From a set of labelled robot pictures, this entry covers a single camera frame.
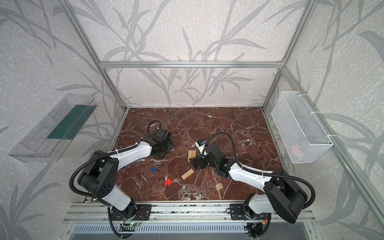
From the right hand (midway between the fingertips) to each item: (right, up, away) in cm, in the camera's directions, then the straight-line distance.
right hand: (196, 151), depth 85 cm
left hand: (-15, +3, +8) cm, 17 cm away
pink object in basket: (+50, +3, -11) cm, 52 cm away
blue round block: (-26, -12, +4) cm, 29 cm away
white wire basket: (+45, +11, -23) cm, 52 cm away
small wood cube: (+13, -19, -3) cm, 23 cm away
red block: (-16, -17, -1) cm, 23 cm away
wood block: (-3, -4, +9) cm, 10 cm away
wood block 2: (-5, -14, +1) cm, 15 cm away
